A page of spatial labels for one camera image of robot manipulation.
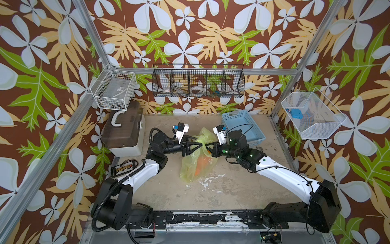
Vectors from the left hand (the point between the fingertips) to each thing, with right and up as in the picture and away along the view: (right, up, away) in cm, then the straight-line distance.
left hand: (200, 141), depth 71 cm
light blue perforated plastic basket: (+33, +13, +44) cm, 57 cm away
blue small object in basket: (+56, +15, +14) cm, 60 cm away
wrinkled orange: (+4, -12, +11) cm, 17 cm away
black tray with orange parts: (-45, -16, +20) cm, 52 cm away
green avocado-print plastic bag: (-6, -13, +5) cm, 15 cm away
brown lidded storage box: (-47, +4, +22) cm, 52 cm away
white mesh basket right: (+62, +11, +6) cm, 64 cm away
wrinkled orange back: (+1, -13, +11) cm, 17 cm away
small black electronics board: (+36, -46, +1) cm, 58 cm away
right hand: (+2, -2, +4) cm, 5 cm away
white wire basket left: (-50, +29, +15) cm, 60 cm away
